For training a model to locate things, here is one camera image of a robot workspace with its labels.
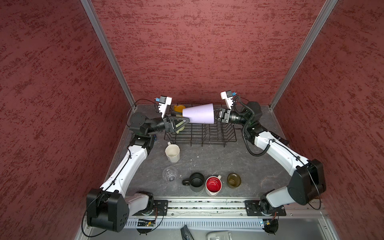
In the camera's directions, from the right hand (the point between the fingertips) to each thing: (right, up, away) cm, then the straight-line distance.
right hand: (205, 116), depth 65 cm
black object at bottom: (-9, -54, +2) cm, 55 cm away
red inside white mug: (+6, -38, +16) cm, 42 cm away
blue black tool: (-33, -13, +35) cm, 50 cm away
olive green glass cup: (+17, -37, +18) cm, 44 cm away
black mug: (-4, -37, +18) cm, 41 cm away
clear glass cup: (-19, -34, +20) cm, 44 cm away
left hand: (-7, -2, -3) cm, 8 cm away
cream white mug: (-19, -22, +25) cm, 38 cm away
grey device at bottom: (+6, -54, 0) cm, 54 cm away
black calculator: (+56, -17, +33) cm, 67 cm away
